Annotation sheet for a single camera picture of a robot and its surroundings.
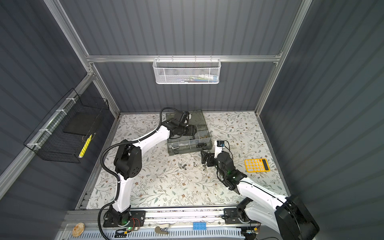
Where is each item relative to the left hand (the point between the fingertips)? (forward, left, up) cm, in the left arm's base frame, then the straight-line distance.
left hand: (194, 130), depth 95 cm
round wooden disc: (-48, +58, -13) cm, 77 cm away
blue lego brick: (-50, 0, -11) cm, 51 cm away
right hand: (-17, -8, +1) cm, 19 cm away
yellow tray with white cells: (-21, -38, -11) cm, 45 cm away
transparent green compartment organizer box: (-2, -6, -10) cm, 12 cm away
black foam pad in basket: (-5, +58, +16) cm, 61 cm away
